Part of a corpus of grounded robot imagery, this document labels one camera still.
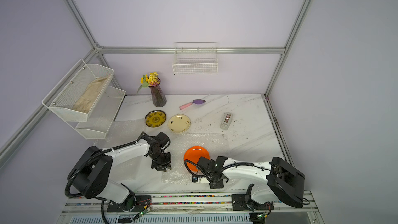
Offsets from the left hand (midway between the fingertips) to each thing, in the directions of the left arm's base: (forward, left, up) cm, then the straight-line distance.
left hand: (169, 170), depth 83 cm
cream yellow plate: (+32, -2, -1) cm, 32 cm away
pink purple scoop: (+50, -13, +1) cm, 52 cm away
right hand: (-5, -24, -1) cm, 24 cm away
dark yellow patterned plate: (+36, +15, -1) cm, 39 cm away
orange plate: (+9, -13, +1) cm, 16 cm away
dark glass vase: (+48, +13, +9) cm, 50 cm away
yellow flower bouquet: (+48, +13, +24) cm, 55 cm away
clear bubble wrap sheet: (+17, -27, -1) cm, 32 cm away
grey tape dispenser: (+31, -34, +3) cm, 46 cm away
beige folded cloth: (+23, +40, +30) cm, 55 cm away
